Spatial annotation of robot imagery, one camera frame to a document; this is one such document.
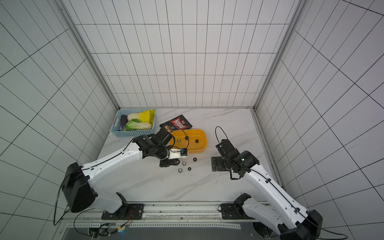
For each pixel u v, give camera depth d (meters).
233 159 0.51
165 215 0.73
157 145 0.60
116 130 1.03
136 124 1.00
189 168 0.87
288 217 0.39
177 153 0.66
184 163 0.88
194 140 1.00
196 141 1.00
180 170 0.86
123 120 1.06
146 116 1.03
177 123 1.10
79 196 0.40
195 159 0.90
